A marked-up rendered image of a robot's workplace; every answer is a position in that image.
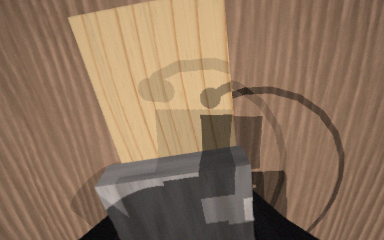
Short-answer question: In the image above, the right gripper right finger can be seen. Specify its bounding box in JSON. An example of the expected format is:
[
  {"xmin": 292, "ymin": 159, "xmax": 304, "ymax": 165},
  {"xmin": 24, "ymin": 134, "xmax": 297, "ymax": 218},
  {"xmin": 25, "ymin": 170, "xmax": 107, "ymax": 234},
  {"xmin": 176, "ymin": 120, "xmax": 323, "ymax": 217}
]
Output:
[{"xmin": 252, "ymin": 189, "xmax": 320, "ymax": 240}]

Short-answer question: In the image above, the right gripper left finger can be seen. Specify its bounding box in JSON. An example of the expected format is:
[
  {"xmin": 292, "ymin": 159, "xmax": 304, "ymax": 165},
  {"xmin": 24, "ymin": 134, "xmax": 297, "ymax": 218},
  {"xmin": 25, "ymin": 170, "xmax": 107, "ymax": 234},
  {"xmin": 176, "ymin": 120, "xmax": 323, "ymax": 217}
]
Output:
[{"xmin": 79, "ymin": 216, "xmax": 121, "ymax": 240}]

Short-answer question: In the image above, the light wooden plank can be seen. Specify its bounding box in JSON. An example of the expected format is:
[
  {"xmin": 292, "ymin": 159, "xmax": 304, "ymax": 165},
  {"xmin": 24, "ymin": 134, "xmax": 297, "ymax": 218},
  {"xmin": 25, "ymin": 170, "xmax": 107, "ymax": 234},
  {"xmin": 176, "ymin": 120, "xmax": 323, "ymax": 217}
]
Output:
[{"xmin": 68, "ymin": 0, "xmax": 236, "ymax": 163}]

